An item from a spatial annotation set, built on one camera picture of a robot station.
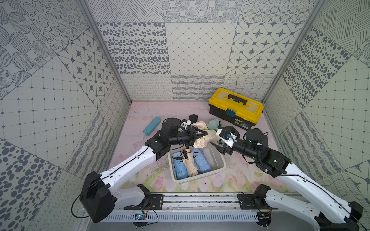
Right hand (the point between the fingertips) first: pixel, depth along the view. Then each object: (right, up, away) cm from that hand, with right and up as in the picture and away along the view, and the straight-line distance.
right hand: (217, 134), depth 68 cm
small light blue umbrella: (-7, -19, +12) cm, 23 cm away
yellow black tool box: (+21, +12, +27) cm, 36 cm away
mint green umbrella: (+3, +3, +30) cm, 30 cm away
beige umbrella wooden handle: (-14, -16, +12) cm, 25 cm away
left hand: (-5, +2, -2) cm, 6 cm away
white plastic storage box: (+2, -17, +18) cm, 25 cm away
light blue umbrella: (-19, -21, +14) cm, 32 cm away
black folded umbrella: (-11, +7, +40) cm, 42 cm away
